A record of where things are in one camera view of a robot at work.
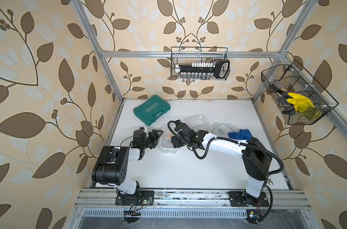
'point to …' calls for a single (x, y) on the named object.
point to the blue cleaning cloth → (243, 134)
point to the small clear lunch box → (166, 144)
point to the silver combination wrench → (270, 181)
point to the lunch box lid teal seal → (222, 129)
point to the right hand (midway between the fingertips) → (176, 139)
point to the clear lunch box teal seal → (198, 122)
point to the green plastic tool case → (149, 111)
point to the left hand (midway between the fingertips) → (159, 133)
